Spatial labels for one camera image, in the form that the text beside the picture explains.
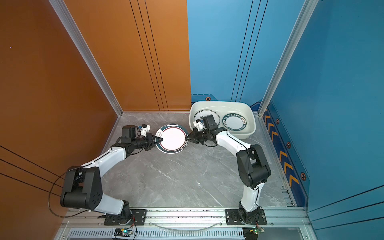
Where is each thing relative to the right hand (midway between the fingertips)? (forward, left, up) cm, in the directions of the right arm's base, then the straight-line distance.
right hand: (184, 139), depth 86 cm
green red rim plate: (+2, +7, 0) cm, 7 cm away
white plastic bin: (+39, -28, -12) cm, 49 cm away
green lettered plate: (+25, -35, -14) cm, 46 cm away
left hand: (0, +12, +1) cm, 12 cm away
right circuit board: (-43, -34, -19) cm, 58 cm away
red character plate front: (+32, -14, -10) cm, 36 cm away
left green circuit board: (-43, +27, -16) cm, 53 cm away
